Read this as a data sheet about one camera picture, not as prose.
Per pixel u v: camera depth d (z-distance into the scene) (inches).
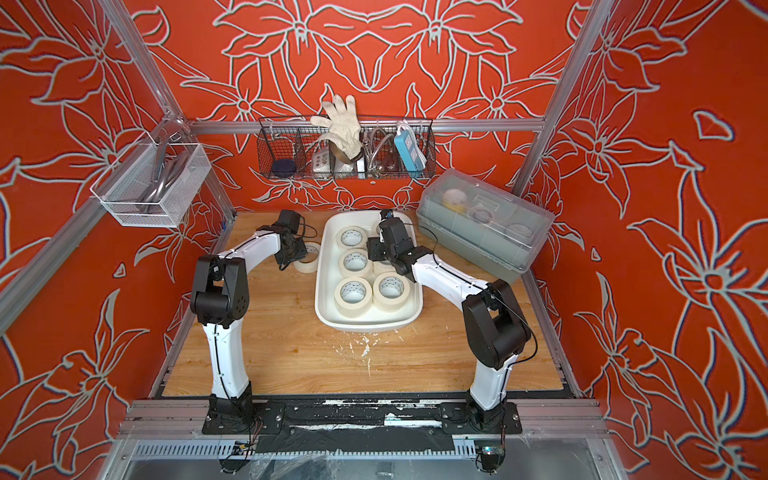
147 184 30.6
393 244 27.0
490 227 35.0
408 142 33.6
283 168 37.1
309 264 39.2
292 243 31.5
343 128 35.2
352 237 43.4
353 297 37.1
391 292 37.4
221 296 22.3
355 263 39.9
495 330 18.6
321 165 36.4
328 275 38.7
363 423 28.7
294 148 39.9
